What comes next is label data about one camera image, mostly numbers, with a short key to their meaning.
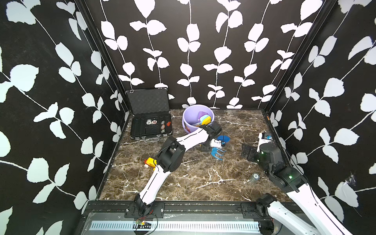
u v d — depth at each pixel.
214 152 0.95
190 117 1.00
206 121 0.98
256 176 0.79
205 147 0.87
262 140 0.63
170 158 0.57
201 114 1.03
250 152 0.64
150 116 1.13
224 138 1.04
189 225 0.70
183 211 0.75
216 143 0.86
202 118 1.01
